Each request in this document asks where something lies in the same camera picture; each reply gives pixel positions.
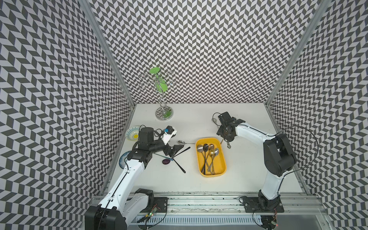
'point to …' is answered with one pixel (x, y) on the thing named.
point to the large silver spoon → (211, 148)
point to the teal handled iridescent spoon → (165, 156)
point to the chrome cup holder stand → (164, 112)
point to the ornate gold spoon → (212, 154)
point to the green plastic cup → (162, 85)
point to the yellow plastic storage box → (219, 166)
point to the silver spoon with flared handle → (182, 142)
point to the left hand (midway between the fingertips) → (177, 140)
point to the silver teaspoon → (200, 148)
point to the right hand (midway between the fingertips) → (222, 135)
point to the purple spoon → (166, 161)
